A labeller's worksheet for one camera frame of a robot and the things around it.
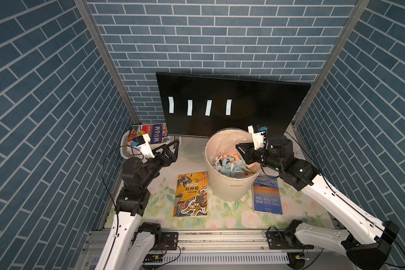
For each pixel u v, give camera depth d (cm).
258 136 59
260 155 57
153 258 71
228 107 72
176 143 62
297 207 84
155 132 102
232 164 84
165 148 57
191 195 86
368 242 39
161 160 58
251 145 59
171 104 74
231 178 62
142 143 56
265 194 87
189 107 74
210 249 73
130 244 46
